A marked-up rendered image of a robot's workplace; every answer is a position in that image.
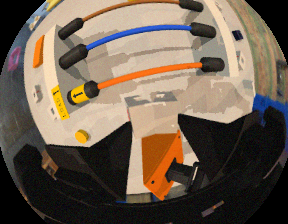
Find small white block with square hole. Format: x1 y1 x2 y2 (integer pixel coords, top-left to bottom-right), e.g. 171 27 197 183
31 85 43 103

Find small white block with red arrow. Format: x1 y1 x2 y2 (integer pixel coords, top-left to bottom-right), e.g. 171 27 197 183
236 51 245 71

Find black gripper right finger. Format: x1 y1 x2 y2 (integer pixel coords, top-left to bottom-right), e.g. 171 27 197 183
177 109 260 183

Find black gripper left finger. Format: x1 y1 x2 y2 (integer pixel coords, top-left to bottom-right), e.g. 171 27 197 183
46 121 133 201

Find white square block with rectangular hole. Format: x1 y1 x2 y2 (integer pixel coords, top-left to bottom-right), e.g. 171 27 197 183
212 0 222 11

